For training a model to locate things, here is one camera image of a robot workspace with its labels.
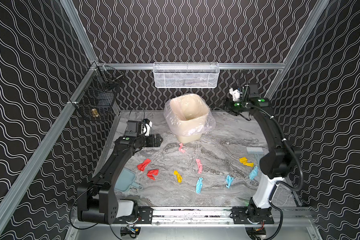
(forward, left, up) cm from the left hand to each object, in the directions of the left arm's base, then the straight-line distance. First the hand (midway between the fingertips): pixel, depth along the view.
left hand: (159, 139), depth 84 cm
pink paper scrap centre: (-7, -23, -17) cm, 29 cm away
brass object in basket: (+8, +35, +12) cm, 38 cm away
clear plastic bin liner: (+9, -28, +2) cm, 30 cm away
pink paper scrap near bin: (+5, -11, -15) cm, 20 cm away
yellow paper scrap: (-2, -51, -18) cm, 54 cm away
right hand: (+16, -34, +10) cm, 39 cm away
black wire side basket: (+22, +40, +11) cm, 47 cm away
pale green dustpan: (-16, +22, -20) cm, 33 cm away
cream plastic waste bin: (+27, -17, -5) cm, 32 cm away
